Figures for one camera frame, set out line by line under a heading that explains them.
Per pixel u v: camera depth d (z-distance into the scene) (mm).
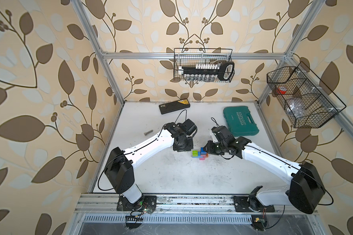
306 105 736
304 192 403
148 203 738
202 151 820
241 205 728
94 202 770
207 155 847
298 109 707
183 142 612
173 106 1162
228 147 609
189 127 623
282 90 807
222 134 632
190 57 910
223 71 840
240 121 1019
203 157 872
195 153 848
